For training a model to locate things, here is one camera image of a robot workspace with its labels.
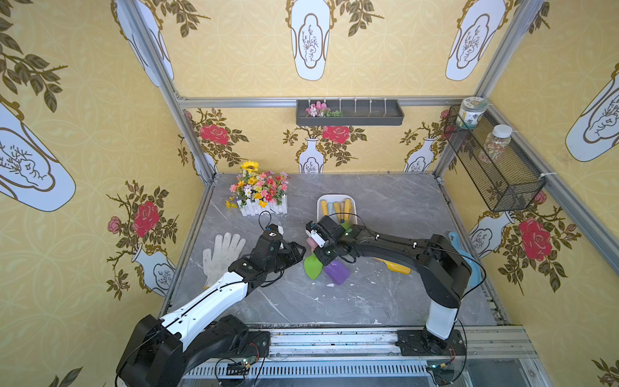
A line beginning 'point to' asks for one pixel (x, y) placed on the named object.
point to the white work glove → (226, 251)
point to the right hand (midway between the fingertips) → (323, 246)
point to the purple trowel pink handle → (337, 272)
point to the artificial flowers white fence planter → (259, 193)
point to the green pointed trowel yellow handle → (324, 207)
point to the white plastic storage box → (333, 197)
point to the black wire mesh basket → (503, 172)
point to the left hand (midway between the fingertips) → (295, 249)
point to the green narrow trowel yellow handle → (313, 266)
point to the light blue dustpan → (477, 272)
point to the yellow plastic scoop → (347, 209)
